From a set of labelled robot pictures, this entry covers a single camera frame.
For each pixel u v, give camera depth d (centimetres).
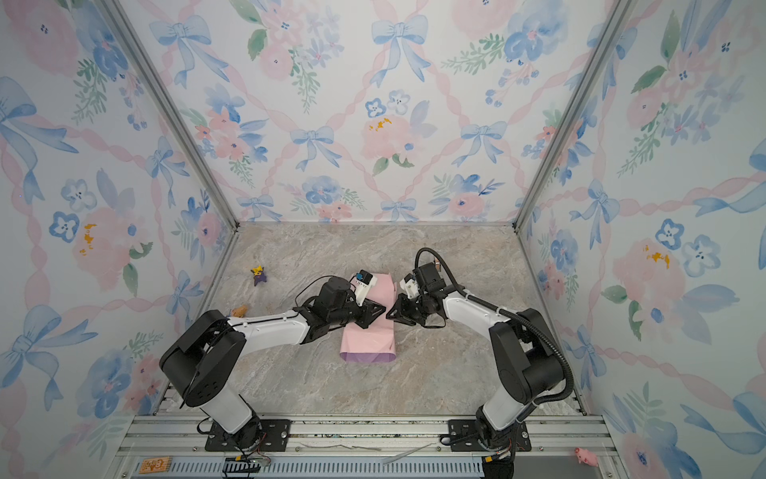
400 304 79
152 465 69
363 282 78
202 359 47
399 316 78
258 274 102
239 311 96
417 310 77
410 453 72
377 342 82
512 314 49
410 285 86
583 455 70
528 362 46
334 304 70
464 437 72
